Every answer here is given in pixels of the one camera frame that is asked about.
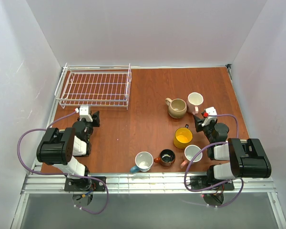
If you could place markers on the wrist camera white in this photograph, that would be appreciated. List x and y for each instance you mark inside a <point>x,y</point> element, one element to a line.
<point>209,115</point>
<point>84,112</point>

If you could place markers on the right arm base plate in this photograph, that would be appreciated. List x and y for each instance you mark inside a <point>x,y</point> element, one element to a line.
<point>200,182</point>

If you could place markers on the beige speckled round mug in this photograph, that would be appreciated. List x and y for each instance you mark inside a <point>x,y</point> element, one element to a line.
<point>177,108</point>

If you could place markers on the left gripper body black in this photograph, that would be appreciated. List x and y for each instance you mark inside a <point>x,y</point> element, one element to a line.
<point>96,120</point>

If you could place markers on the pink faceted mug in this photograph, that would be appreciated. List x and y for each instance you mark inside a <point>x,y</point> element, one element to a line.
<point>194,100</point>

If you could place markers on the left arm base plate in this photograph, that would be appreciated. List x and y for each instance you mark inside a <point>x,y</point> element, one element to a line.
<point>83,185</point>

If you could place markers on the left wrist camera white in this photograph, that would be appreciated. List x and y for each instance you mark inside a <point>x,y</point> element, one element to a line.
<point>84,112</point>

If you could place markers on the aluminium frame rail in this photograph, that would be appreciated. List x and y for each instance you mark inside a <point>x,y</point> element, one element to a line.
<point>137,183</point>

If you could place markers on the white mug blue handle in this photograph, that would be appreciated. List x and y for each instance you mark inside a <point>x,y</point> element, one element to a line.
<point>143,162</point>

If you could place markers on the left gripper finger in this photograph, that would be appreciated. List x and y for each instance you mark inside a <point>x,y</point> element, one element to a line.
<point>91,118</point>
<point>96,119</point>

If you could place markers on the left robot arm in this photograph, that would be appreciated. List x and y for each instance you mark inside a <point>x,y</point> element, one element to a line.
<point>59,148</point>

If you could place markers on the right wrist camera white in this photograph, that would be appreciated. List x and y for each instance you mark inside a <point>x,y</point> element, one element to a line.
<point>209,115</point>

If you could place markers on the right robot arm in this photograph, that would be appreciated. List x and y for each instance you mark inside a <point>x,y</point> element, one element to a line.
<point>244,158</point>

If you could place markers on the white wire dish rack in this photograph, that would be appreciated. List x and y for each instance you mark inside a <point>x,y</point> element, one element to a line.
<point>94,85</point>

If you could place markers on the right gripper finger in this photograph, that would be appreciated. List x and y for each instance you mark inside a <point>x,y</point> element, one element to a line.
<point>198,124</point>
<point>196,119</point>

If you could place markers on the dark brown glazed mug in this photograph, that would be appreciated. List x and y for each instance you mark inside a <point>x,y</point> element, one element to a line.
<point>166,158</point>

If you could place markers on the white mug pink handle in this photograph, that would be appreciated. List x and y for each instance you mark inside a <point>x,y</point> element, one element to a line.
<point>189,152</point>

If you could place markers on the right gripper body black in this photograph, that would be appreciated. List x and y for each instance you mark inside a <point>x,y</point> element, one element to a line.
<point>200,123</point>

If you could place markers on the yellow enamel mug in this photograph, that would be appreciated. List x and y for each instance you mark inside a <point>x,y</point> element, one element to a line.
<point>183,137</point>

